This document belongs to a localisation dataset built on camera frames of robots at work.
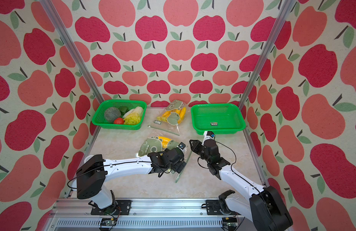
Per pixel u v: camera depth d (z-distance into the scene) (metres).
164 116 1.07
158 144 0.89
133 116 1.02
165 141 0.90
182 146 0.73
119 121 1.05
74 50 0.86
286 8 0.70
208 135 0.75
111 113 1.03
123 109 1.14
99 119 1.07
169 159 0.63
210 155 0.64
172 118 1.02
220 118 1.15
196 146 0.73
